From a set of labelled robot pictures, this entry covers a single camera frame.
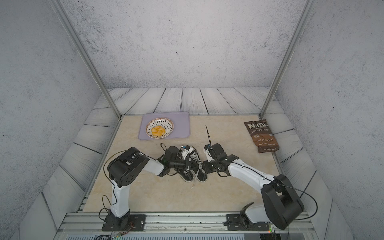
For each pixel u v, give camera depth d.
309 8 0.70
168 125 1.14
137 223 0.73
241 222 0.66
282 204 0.41
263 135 1.06
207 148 0.79
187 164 0.83
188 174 0.85
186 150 0.88
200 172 0.87
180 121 1.18
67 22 0.75
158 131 1.07
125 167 0.54
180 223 0.74
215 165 0.72
